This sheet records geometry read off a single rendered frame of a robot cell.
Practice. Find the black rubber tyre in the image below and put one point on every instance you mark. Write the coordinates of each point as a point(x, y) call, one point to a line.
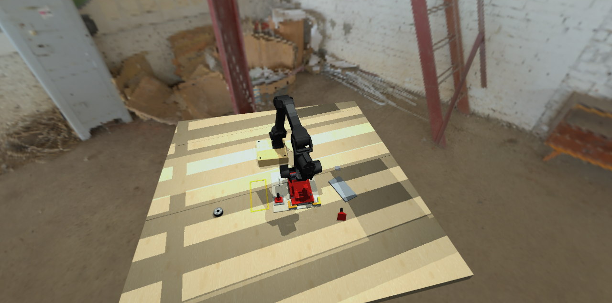
point(218, 212)

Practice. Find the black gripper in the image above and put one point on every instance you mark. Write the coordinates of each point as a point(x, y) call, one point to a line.
point(285, 171)

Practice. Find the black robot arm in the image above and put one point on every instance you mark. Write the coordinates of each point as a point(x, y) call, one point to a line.
point(299, 138)

